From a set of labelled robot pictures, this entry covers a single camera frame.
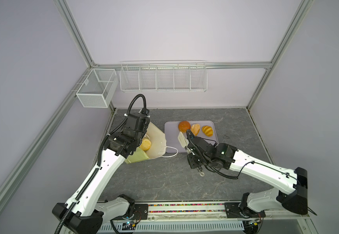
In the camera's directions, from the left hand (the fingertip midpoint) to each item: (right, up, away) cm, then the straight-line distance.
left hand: (131, 126), depth 70 cm
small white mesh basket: (-32, +24, +29) cm, 49 cm away
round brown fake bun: (+27, -1, +34) cm, 44 cm away
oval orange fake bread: (+36, -3, +32) cm, 48 cm away
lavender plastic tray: (+20, -10, +6) cm, 23 cm away
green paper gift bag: (+11, -13, +11) cm, 20 cm away
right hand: (+28, -17, +3) cm, 33 cm away
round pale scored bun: (+3, -12, +17) cm, 21 cm away
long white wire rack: (+14, +33, +27) cm, 45 cm away
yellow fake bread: (+44, -4, +32) cm, 55 cm away
